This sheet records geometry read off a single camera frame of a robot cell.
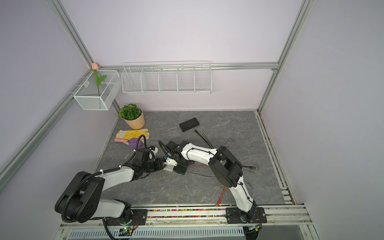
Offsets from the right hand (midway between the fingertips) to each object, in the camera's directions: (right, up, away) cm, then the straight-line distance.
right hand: (182, 169), depth 90 cm
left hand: (-9, +3, 0) cm, 10 cm away
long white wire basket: (-10, +60, +13) cm, 62 cm away
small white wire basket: (-53, +44, -6) cm, 69 cm away
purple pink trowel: (-35, +15, +11) cm, 39 cm away
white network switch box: (-8, +2, -2) cm, 8 cm away
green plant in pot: (-35, +34, +12) cm, 50 cm away
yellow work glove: (-38, +21, +17) cm, 47 cm away
